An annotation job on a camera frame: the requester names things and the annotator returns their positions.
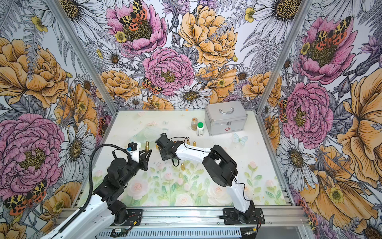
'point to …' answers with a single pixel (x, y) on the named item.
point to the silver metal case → (225, 117)
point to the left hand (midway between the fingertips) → (149, 153)
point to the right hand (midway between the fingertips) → (168, 155)
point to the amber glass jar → (194, 123)
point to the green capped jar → (200, 128)
